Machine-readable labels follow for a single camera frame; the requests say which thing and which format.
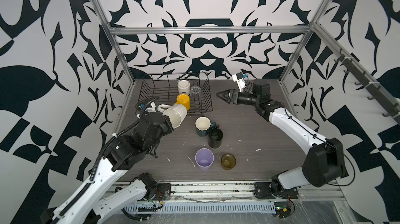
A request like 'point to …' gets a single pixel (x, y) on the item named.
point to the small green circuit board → (282, 209)
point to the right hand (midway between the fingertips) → (220, 93)
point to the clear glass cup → (195, 90)
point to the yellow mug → (184, 99)
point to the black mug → (215, 137)
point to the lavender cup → (204, 158)
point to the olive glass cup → (228, 161)
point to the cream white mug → (176, 113)
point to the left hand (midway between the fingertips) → (167, 115)
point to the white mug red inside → (183, 86)
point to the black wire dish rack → (162, 88)
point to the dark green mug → (203, 124)
